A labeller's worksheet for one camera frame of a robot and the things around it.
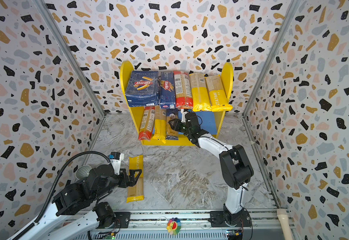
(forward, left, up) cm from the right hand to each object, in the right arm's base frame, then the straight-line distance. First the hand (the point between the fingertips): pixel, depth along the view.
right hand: (168, 119), depth 87 cm
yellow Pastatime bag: (-36, +16, -20) cm, 44 cm away
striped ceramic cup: (-25, +50, -20) cm, 59 cm away
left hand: (-31, +13, 0) cm, 34 cm away
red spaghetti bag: (+1, +14, -6) cm, 15 cm away
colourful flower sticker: (-50, -5, -21) cm, 55 cm away
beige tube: (-45, -58, -21) cm, 77 cm away
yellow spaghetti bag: (-7, +5, -5) cm, 10 cm away
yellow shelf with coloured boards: (+8, -27, -10) cm, 30 cm away
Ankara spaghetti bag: (-6, -1, -6) cm, 9 cm away
